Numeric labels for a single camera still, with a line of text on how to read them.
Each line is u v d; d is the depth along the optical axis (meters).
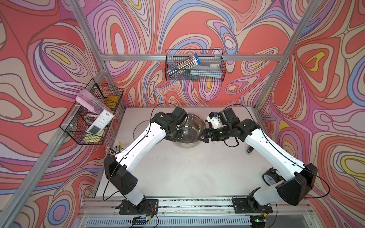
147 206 0.73
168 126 0.51
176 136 0.66
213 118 0.69
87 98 0.69
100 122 0.69
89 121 0.73
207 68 0.88
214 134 0.65
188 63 0.78
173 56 0.88
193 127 1.01
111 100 0.78
